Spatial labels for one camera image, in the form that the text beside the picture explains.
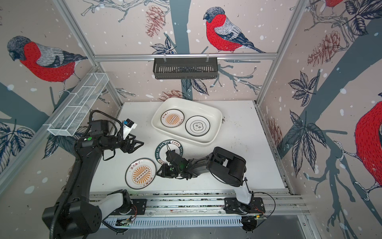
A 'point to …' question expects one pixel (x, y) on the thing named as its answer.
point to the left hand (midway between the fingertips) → (135, 139)
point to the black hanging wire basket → (176, 67)
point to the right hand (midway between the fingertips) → (156, 176)
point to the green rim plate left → (167, 145)
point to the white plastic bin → (189, 108)
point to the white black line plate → (197, 126)
